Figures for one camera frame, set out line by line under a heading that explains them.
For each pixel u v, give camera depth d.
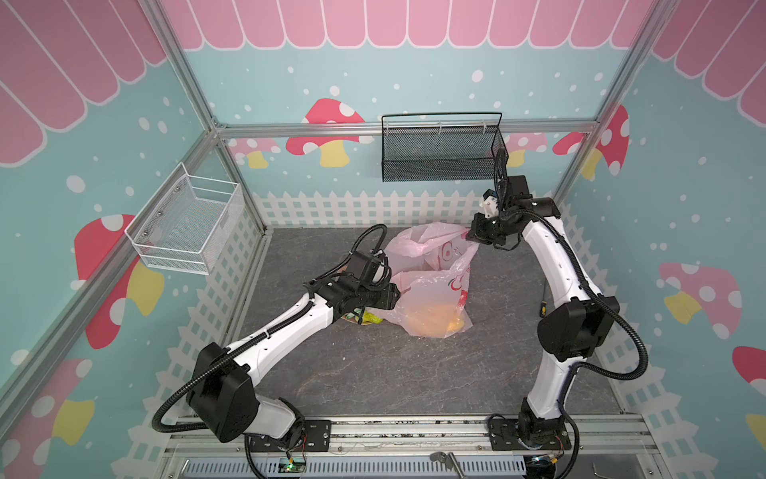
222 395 0.41
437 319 0.87
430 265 1.06
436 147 0.94
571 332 0.50
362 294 0.66
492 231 0.73
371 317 0.85
